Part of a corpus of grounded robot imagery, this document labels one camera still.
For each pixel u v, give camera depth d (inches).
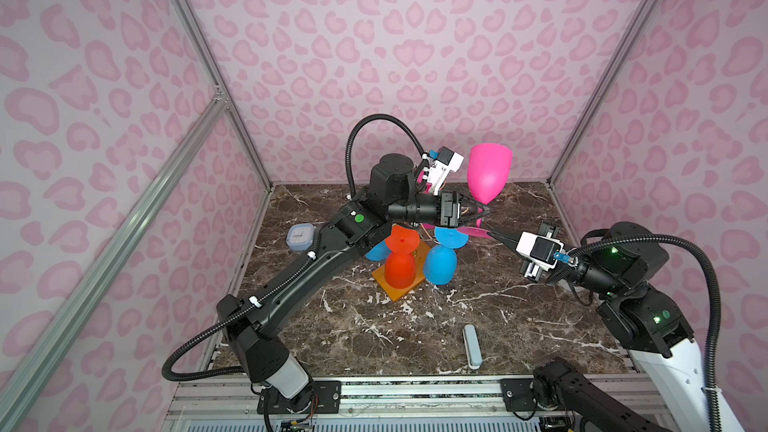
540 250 15.9
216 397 29.7
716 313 14.8
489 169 22.7
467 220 21.0
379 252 29.5
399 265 27.4
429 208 21.1
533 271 18.6
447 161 21.3
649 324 15.4
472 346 30.4
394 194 18.8
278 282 16.5
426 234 25.8
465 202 21.0
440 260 27.0
